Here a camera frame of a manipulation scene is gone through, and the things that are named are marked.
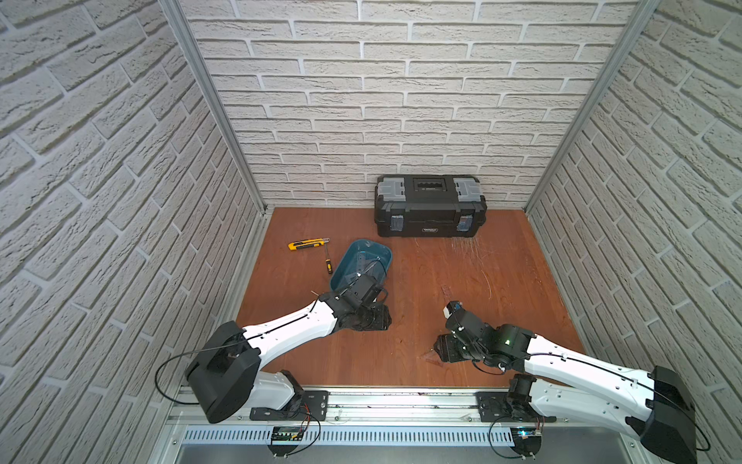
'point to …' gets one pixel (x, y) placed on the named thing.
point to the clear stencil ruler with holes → (359, 265)
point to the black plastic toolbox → (429, 205)
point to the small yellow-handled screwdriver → (328, 262)
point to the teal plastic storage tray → (344, 272)
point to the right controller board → (527, 443)
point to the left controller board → (285, 433)
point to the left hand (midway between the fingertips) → (390, 318)
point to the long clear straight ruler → (366, 272)
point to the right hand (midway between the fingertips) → (445, 346)
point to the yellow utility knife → (307, 243)
